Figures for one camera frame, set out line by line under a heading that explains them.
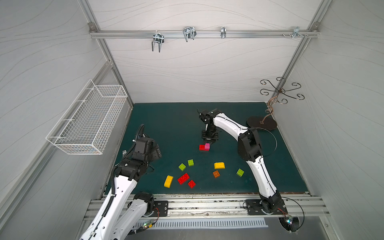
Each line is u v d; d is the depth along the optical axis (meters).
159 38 0.78
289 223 0.72
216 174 0.84
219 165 0.86
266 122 1.07
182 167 0.86
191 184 0.80
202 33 0.78
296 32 0.77
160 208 0.73
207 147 0.93
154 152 0.68
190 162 0.88
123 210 0.45
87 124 0.69
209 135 0.85
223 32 0.78
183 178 0.82
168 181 0.81
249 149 0.60
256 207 0.72
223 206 0.75
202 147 0.93
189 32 0.77
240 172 0.84
